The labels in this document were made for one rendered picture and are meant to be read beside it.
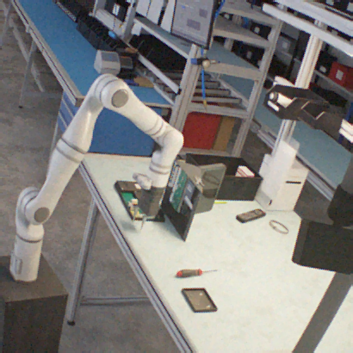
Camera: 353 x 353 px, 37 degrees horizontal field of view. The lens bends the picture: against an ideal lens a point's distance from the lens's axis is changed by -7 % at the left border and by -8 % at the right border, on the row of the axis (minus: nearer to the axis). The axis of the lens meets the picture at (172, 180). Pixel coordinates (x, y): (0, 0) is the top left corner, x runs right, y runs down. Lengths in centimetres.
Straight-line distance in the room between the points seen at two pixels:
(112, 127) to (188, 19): 91
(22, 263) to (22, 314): 18
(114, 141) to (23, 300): 205
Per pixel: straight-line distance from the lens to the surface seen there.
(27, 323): 188
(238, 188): 243
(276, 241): 226
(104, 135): 362
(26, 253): 179
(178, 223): 213
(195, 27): 318
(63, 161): 165
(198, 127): 390
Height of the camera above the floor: 201
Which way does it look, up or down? 24 degrees down
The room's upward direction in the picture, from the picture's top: 17 degrees clockwise
